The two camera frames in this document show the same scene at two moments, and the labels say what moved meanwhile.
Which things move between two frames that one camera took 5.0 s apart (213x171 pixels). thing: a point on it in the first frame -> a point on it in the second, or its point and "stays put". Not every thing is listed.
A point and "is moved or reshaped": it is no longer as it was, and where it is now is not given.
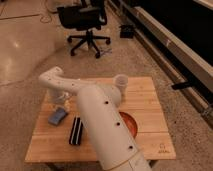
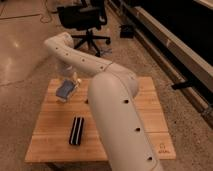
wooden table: (60, 133) stays put
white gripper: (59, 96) -> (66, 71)
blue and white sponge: (57, 116) is moved or reshaped
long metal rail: (194, 74) stays put
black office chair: (89, 16) stays put
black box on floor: (126, 31) stays put
